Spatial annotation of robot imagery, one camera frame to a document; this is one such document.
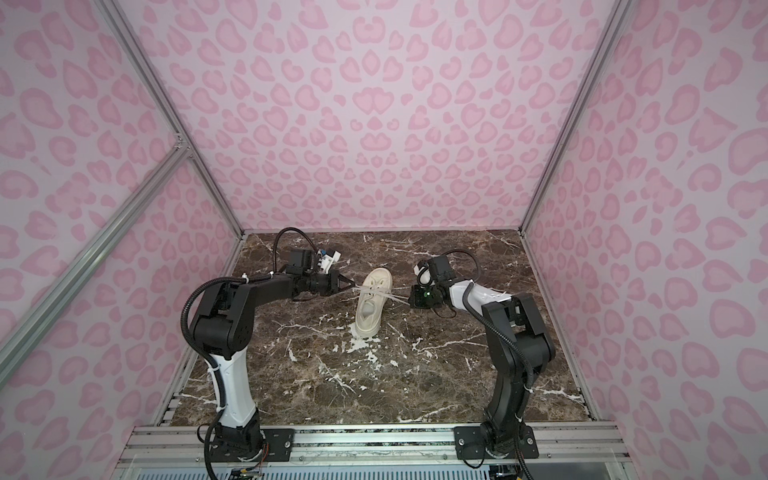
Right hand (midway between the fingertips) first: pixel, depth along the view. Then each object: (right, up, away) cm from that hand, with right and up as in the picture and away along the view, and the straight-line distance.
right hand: (413, 297), depth 95 cm
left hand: (-19, +5, +2) cm, 20 cm away
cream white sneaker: (-14, -3, -2) cm, 14 cm away
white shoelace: (-10, +2, +2) cm, 10 cm away
